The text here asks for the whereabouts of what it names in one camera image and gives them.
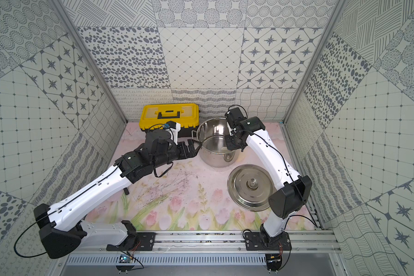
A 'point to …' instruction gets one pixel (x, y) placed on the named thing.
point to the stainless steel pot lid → (250, 186)
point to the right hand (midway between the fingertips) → (235, 146)
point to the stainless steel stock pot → (213, 152)
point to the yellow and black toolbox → (155, 116)
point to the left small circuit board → (124, 259)
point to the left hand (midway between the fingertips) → (194, 140)
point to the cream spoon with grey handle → (224, 149)
